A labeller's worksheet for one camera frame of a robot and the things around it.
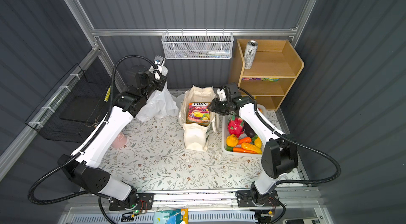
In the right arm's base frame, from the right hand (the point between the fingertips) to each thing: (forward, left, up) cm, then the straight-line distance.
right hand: (211, 109), depth 84 cm
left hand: (+6, +24, +22) cm, 33 cm away
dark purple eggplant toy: (-5, -21, -15) cm, 26 cm away
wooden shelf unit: (+21, -31, +10) cm, 39 cm away
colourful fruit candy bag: (0, +7, -3) cm, 8 cm away
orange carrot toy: (-16, -14, -16) cm, 27 cm away
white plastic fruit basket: (-8, -7, -12) cm, 16 cm away
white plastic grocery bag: (0, +26, +5) cm, 27 cm away
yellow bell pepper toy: (-13, -11, -12) cm, 21 cm away
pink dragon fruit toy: (-4, -14, -11) cm, 18 cm away
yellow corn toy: (-15, -22, -16) cm, 31 cm away
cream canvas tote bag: (-13, +8, -5) cm, 17 cm away
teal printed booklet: (-46, +19, -19) cm, 53 cm away
